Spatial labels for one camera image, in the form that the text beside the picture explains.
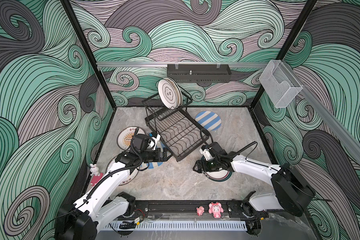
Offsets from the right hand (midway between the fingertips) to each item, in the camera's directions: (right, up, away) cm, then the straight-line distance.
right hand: (199, 168), depth 85 cm
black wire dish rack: (-15, +24, +22) cm, 36 cm away
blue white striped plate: (-27, +1, +3) cm, 28 cm away
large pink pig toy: (+6, -15, -14) cm, 21 cm away
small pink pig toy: (-2, -16, -14) cm, 21 cm away
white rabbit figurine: (-58, +1, -5) cm, 58 cm away
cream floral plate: (-11, +43, -3) cm, 45 cm away
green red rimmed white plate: (+10, -3, -3) cm, 11 cm away
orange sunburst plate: (-39, -5, -3) cm, 40 cm away
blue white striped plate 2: (+12, +28, +26) cm, 40 cm away
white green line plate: (-18, +44, +4) cm, 48 cm away
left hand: (-18, +11, -8) cm, 23 cm away
